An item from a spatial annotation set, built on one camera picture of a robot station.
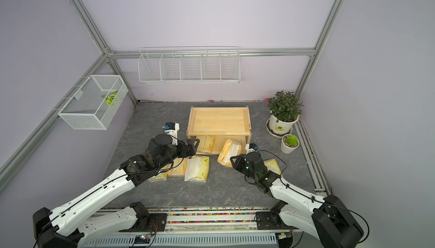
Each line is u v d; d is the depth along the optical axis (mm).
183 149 643
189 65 990
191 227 734
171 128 637
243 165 747
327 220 409
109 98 809
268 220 741
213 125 826
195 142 697
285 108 890
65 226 393
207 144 915
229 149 857
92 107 819
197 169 846
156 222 732
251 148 777
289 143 890
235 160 806
